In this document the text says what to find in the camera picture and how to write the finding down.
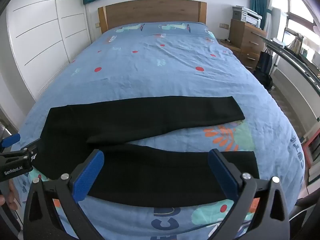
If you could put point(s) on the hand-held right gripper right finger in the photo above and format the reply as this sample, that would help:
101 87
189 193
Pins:
221 172

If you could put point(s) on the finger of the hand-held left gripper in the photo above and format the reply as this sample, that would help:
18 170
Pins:
31 147
11 140

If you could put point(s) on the window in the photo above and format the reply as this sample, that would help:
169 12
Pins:
297 7

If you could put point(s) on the wooden nightstand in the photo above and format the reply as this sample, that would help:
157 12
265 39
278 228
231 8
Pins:
232 48

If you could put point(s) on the black tote bag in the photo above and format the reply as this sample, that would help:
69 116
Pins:
266 62

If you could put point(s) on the white printer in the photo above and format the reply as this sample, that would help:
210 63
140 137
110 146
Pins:
250 17

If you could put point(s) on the white wardrobe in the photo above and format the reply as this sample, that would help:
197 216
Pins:
42 30

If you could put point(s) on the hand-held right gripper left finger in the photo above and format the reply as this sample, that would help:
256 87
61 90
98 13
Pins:
90 175

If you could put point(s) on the person's left hand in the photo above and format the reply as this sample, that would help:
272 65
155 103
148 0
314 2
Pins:
12 195

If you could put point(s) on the wooden headboard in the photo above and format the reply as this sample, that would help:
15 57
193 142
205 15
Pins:
155 12

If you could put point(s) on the blue printed bed sheet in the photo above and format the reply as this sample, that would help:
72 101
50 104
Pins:
162 75

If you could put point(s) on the black pants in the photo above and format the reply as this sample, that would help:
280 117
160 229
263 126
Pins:
150 175

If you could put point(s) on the wooden dresser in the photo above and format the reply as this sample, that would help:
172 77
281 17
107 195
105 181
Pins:
246 37

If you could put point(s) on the glass desk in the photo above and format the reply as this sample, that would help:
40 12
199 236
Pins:
300 62

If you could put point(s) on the black backpack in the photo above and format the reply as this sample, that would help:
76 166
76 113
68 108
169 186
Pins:
263 81

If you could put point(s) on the red bookshelf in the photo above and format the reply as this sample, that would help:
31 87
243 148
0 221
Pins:
313 155

